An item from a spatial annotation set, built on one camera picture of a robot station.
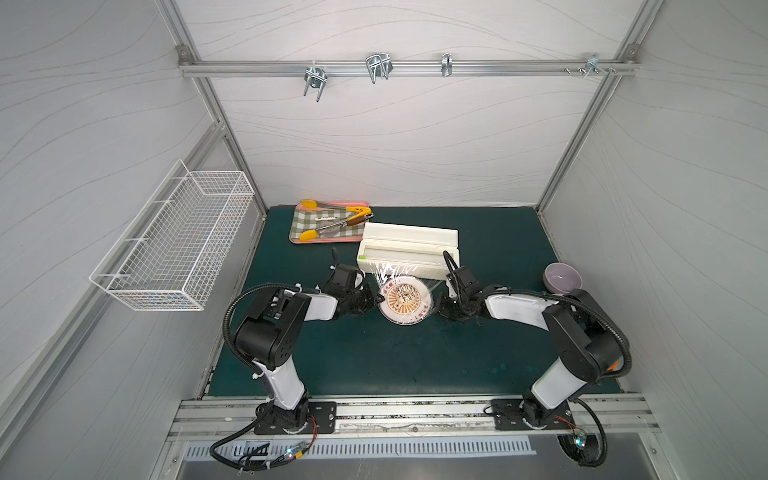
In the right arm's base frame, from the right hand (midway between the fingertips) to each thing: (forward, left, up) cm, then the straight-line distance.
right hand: (435, 310), depth 94 cm
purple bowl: (+13, -43, +2) cm, 45 cm away
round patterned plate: (+1, +10, +4) cm, 11 cm away
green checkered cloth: (+34, +40, +3) cm, 52 cm away
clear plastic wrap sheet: (+9, +17, +6) cm, 21 cm away
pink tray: (+25, +51, +3) cm, 57 cm away
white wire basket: (-5, +63, +33) cm, 72 cm away
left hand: (+2, +16, +3) cm, 16 cm away
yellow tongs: (+43, +49, +4) cm, 65 cm away
